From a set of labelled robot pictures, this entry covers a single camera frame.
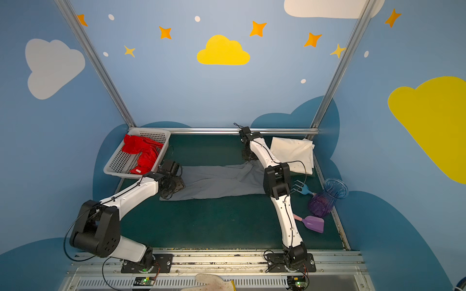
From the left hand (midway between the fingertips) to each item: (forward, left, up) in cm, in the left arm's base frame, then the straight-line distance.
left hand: (180, 186), depth 91 cm
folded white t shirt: (+22, -65, +1) cm, 69 cm away
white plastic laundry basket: (+36, +20, 0) cm, 42 cm away
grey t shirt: (+6, -11, -5) cm, 13 cm away
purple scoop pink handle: (-15, -67, -6) cm, 69 cm away
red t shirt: (+22, +22, +4) cm, 31 cm away
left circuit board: (-39, +8, -7) cm, 41 cm away
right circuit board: (-39, -54, -7) cm, 67 cm away
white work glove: (-39, -20, -6) cm, 44 cm away
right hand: (+21, -38, 0) cm, 44 cm away
